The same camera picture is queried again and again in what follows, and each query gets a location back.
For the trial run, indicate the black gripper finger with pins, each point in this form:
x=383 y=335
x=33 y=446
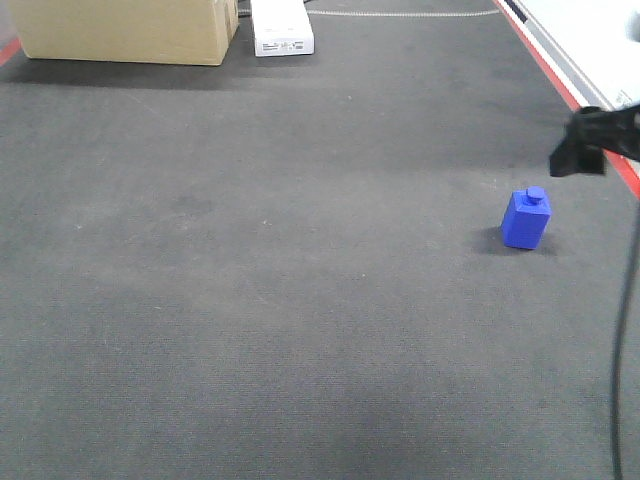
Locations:
x=617 y=132
x=567 y=155

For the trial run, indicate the blue plastic box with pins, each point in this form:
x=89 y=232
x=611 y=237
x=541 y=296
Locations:
x=525 y=225

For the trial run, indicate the white cardboard box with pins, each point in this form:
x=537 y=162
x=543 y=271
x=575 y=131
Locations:
x=282 y=30

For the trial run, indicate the brown cardboard box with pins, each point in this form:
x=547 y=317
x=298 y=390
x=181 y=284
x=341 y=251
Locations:
x=125 y=30

